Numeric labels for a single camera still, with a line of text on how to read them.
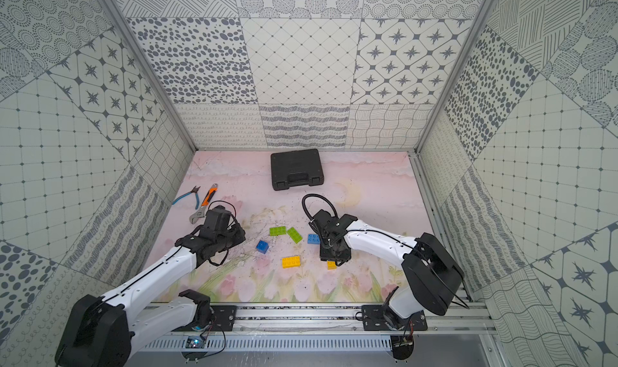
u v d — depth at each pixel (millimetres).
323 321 753
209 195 1037
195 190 1049
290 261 838
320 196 801
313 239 903
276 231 929
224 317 741
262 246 864
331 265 819
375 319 731
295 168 1080
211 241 633
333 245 602
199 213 978
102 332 398
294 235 924
